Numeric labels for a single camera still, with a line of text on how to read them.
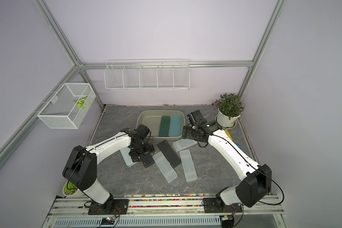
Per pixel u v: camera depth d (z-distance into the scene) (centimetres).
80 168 45
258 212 73
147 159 86
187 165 87
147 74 99
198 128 57
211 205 74
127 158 88
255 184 39
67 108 83
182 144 96
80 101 81
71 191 72
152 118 112
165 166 85
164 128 105
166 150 94
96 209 72
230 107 92
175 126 105
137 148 74
